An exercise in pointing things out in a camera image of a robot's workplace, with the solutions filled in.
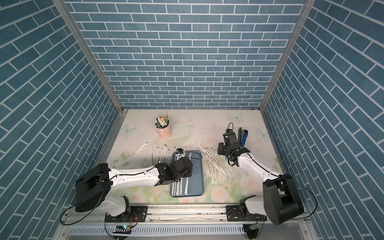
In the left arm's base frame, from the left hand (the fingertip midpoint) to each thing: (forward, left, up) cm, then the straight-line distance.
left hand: (195, 170), depth 83 cm
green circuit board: (-26, +35, -9) cm, 45 cm away
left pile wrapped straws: (+12, +21, -5) cm, 25 cm away
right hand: (+14, -16, +3) cm, 22 cm away
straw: (-8, +12, -5) cm, 15 cm away
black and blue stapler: (+26, -32, -2) cm, 41 cm away
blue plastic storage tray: (-7, +1, -5) cm, 9 cm away
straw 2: (-8, +9, -5) cm, 13 cm away
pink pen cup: (+25, +20, +2) cm, 32 cm away
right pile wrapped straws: (+4, -13, -4) cm, 14 cm away
